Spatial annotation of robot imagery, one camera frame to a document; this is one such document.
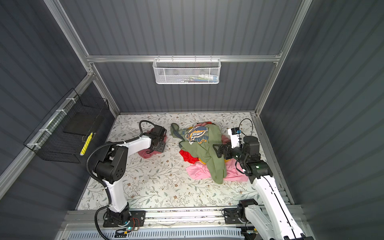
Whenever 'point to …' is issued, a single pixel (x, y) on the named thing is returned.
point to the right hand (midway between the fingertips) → (223, 145)
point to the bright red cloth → (188, 157)
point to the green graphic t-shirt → (199, 141)
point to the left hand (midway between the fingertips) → (157, 146)
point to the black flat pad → (82, 123)
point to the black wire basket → (65, 133)
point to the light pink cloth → (200, 171)
